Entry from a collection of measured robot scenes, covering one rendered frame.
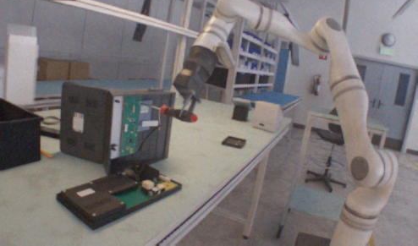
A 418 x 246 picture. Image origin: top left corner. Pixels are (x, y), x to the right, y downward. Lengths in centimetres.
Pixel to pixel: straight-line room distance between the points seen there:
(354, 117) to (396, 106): 671
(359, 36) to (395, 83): 146
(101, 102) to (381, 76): 693
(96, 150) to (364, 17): 701
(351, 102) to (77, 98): 70
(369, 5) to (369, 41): 89
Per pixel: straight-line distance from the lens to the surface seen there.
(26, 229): 53
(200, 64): 65
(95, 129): 75
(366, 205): 70
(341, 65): 76
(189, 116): 60
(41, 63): 426
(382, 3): 749
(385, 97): 732
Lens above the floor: 131
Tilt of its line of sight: 9 degrees down
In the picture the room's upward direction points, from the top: 9 degrees clockwise
